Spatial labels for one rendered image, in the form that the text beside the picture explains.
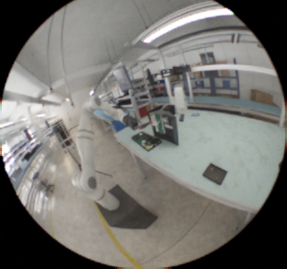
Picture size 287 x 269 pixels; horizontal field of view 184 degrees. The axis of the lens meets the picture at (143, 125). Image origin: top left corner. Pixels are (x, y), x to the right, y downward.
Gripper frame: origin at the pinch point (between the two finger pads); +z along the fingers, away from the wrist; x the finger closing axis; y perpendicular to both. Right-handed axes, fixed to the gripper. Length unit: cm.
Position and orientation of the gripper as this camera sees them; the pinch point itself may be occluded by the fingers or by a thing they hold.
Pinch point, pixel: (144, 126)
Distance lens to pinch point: 52.5
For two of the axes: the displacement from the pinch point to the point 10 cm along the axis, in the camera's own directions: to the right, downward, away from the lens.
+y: -7.8, 4.3, -4.5
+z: 6.0, 3.2, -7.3
